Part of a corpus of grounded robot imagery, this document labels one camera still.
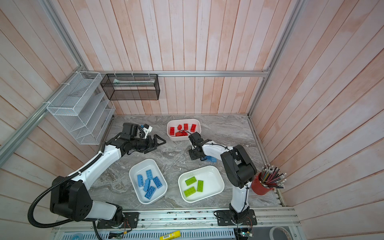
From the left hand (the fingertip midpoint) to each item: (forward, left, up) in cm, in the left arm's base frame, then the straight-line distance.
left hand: (161, 147), depth 80 cm
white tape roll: (-38, -54, -17) cm, 68 cm away
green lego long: (-18, -16, -17) cm, 30 cm away
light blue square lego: (+1, -31, -16) cm, 35 cm away
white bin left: (-6, +14, -15) cm, 21 cm away
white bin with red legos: (+31, -4, -15) cm, 35 cm away
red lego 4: (+22, -12, -17) cm, 30 cm away
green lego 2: (-15, -22, -18) cm, 32 cm away
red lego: (+23, -3, -15) cm, 28 cm away
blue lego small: (-8, +9, -17) cm, 21 cm away
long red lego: (+29, -13, -16) cm, 35 cm away
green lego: (-12, -16, -18) cm, 27 cm away
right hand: (+6, -19, -18) cm, 27 cm away
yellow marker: (-38, -9, -17) cm, 42 cm away
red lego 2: (+28, -19, -17) cm, 38 cm away
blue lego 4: (-19, +6, -16) cm, 26 cm away
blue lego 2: (-14, +3, -16) cm, 22 cm away
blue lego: (-13, +13, -16) cm, 24 cm away
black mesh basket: (+48, +27, +6) cm, 55 cm away
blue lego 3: (-15, +8, -16) cm, 24 cm away
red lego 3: (+22, -8, -17) cm, 28 cm away
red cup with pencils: (-14, -58, -6) cm, 60 cm away
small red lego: (+28, -8, -17) cm, 34 cm away
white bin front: (-13, -30, -20) cm, 38 cm away
